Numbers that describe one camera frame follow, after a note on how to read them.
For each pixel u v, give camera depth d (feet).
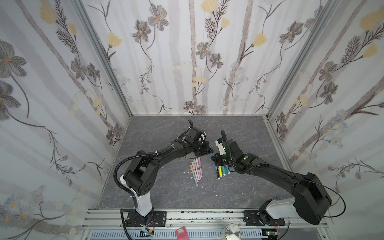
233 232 1.91
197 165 3.05
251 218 2.40
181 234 2.30
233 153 2.13
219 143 2.52
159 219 2.41
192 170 2.97
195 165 3.04
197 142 2.45
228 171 2.40
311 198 1.38
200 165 3.05
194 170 2.97
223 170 2.94
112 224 2.43
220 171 2.97
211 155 2.75
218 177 2.89
